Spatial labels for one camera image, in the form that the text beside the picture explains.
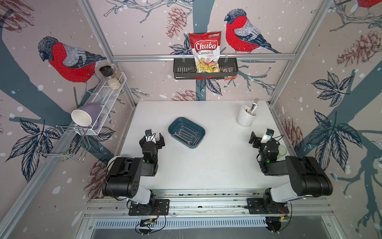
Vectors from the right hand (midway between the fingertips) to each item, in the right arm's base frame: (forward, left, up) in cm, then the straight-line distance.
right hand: (259, 132), depth 91 cm
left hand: (-3, +66, +2) cm, 66 cm away
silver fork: (+22, -1, +2) cm, 22 cm away
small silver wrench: (+1, +53, -10) cm, 53 cm away
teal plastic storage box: (+5, +48, -9) cm, 49 cm away
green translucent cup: (-10, -13, -5) cm, 17 cm away
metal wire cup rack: (-25, +91, +25) cm, 98 cm away
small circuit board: (-48, +62, -10) cm, 79 cm away
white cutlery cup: (+11, +8, +2) cm, 13 cm away
